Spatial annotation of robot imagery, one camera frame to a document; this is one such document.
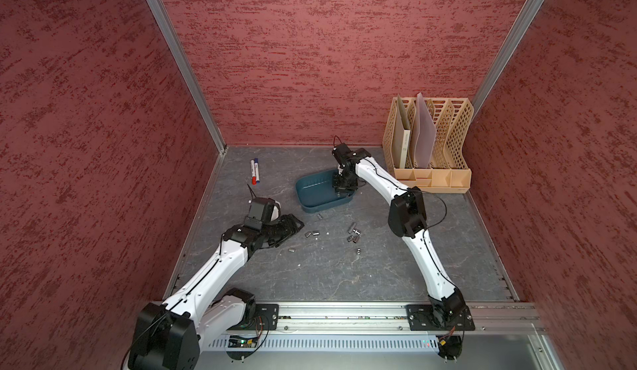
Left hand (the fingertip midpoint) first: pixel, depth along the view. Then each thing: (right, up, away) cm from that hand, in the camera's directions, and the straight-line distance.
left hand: (298, 233), depth 81 cm
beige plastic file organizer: (+63, +45, +22) cm, 80 cm away
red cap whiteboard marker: (-23, +17, +28) cm, 40 cm away
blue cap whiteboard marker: (-22, +21, +29) cm, 42 cm away
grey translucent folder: (+52, +34, +23) cm, 66 cm away
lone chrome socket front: (+21, -8, +6) cm, 23 cm away
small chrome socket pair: (+19, -4, +9) cm, 22 cm away
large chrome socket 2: (+5, -3, +10) cm, 12 cm away
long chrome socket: (+19, -1, +12) cm, 23 cm away
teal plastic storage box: (+5, +12, +23) cm, 26 cm away
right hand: (+15, +12, +19) cm, 27 cm away
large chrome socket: (+3, -3, +11) cm, 11 cm away
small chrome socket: (+7, +3, +16) cm, 18 cm away
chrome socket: (-3, -8, +6) cm, 10 cm away
